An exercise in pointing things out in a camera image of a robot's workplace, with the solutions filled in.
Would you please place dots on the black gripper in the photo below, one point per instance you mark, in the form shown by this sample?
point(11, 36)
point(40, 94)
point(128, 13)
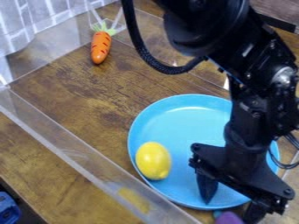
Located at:
point(238, 166)

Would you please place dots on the purple toy eggplant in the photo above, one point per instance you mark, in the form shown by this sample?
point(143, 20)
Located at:
point(226, 218)

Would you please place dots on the blue round tray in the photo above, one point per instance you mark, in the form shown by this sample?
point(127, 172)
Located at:
point(176, 122)

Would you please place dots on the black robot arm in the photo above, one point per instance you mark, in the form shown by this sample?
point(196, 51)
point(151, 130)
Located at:
point(223, 31)

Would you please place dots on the yellow toy lemon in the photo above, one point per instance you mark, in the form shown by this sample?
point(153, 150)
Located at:
point(153, 161)

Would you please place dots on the blue plastic object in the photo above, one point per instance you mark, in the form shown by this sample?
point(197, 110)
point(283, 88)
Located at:
point(9, 210)

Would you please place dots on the orange toy carrot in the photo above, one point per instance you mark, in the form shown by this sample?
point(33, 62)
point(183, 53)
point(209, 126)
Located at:
point(100, 42)

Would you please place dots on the white checkered curtain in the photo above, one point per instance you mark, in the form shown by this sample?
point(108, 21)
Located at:
point(25, 17)

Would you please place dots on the clear acrylic enclosure wall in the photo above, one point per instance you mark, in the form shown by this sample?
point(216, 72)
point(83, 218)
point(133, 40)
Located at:
point(131, 193)

